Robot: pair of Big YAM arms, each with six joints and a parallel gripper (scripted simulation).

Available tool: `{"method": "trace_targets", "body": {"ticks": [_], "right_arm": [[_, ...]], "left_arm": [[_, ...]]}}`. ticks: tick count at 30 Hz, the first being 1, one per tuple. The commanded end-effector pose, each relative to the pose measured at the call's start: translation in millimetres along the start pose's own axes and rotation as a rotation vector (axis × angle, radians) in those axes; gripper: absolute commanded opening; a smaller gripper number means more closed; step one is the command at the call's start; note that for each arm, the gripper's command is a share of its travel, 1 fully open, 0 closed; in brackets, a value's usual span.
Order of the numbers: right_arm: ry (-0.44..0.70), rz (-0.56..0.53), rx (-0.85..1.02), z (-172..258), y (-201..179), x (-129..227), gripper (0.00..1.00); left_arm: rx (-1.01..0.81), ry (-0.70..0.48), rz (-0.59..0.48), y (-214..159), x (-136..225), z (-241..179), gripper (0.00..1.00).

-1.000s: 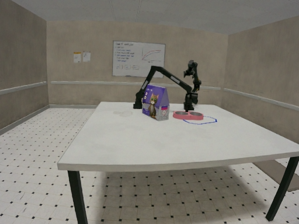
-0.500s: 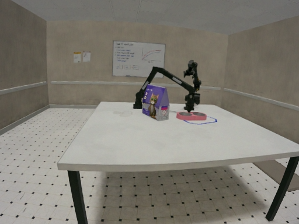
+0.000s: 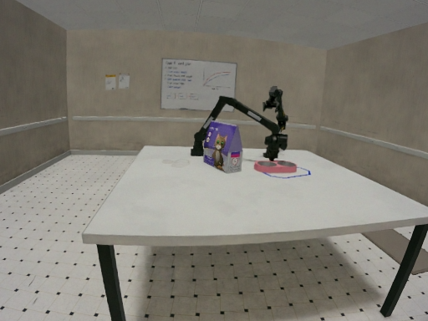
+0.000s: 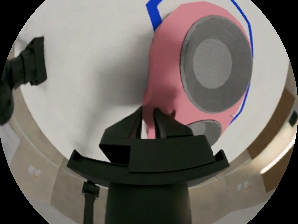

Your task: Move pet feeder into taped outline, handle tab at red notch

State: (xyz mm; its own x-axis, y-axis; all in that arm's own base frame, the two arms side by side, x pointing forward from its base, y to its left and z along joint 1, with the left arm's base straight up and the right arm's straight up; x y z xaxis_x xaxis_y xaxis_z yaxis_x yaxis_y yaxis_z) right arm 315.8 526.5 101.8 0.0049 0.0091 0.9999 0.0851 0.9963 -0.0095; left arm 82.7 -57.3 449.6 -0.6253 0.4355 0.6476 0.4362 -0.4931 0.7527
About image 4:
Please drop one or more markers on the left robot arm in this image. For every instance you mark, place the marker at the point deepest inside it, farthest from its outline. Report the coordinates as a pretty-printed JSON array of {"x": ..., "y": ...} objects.
[{"x": 26, "y": 68}]

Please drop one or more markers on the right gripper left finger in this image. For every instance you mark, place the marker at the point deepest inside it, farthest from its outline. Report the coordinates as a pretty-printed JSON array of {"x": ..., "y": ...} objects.
[{"x": 127, "y": 127}]

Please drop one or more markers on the grey round bowl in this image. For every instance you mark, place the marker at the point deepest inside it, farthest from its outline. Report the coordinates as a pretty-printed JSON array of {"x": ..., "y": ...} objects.
[
  {"x": 210, "y": 128},
  {"x": 218, "y": 64}
]

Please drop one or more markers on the blue tape outline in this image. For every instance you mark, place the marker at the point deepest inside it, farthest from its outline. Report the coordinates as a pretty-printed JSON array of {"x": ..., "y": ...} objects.
[{"x": 155, "y": 18}]

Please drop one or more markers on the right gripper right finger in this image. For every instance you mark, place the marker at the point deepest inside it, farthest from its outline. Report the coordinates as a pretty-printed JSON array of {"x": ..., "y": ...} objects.
[{"x": 166, "y": 127}]

